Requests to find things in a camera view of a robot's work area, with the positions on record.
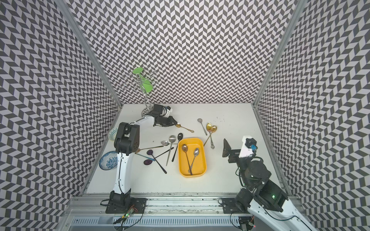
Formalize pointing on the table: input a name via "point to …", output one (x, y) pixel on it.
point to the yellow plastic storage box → (199, 166)
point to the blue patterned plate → (108, 160)
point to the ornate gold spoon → (179, 125)
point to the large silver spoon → (185, 148)
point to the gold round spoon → (213, 129)
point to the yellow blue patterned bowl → (112, 133)
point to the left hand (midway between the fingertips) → (176, 123)
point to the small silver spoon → (200, 120)
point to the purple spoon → (150, 152)
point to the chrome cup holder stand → (132, 81)
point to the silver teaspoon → (172, 139)
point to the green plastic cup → (146, 84)
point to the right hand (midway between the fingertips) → (234, 142)
